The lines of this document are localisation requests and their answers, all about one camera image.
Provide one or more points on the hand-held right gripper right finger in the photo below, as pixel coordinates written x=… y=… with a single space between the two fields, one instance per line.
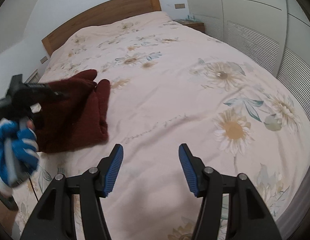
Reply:
x=188 y=170

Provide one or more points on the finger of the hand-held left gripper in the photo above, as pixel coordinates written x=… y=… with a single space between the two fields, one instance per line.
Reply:
x=57 y=92

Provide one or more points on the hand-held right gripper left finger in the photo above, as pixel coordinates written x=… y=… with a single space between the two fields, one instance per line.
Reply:
x=113 y=172

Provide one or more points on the dark red knit sweater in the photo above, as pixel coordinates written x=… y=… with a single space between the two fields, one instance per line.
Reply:
x=77 y=120

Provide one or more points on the person's left hand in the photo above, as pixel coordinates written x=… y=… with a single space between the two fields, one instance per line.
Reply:
x=26 y=137

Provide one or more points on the bed with floral duvet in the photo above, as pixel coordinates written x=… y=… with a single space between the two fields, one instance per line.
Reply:
x=182 y=92

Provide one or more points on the wooden headboard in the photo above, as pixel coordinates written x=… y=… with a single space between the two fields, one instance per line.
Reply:
x=107 y=12

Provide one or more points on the wooden nightstand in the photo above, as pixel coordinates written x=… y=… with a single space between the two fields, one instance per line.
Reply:
x=195 y=26

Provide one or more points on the small glass object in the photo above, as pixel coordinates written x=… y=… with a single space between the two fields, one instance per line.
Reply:
x=192 y=17

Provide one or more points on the white slatted wardrobe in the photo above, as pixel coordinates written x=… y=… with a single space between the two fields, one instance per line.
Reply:
x=245 y=17

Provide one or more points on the white slatted wall cabinet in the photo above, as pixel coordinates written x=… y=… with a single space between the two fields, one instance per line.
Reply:
x=34 y=76

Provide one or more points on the wall switch plate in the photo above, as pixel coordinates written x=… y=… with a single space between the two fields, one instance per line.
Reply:
x=180 y=5
x=44 y=59

